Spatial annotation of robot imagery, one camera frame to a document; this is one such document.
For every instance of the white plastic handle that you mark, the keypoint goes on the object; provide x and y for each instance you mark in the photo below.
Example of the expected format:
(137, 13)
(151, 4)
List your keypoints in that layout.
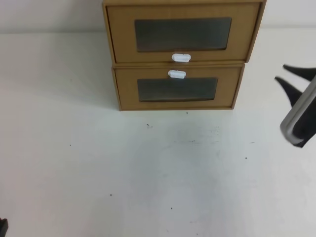
(182, 58)
(176, 74)

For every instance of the brown cardboard shoebox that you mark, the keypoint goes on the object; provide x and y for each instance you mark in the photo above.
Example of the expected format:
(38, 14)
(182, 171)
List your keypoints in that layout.
(205, 87)
(151, 31)

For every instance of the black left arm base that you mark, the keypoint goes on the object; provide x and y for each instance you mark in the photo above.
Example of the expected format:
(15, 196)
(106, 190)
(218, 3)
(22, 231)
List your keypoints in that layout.
(3, 224)

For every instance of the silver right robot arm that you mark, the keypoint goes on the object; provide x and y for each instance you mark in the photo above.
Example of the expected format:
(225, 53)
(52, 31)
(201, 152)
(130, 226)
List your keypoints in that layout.
(299, 125)

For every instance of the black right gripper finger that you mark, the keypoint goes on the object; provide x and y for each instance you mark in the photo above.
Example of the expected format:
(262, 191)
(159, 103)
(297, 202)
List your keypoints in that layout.
(305, 73)
(292, 93)

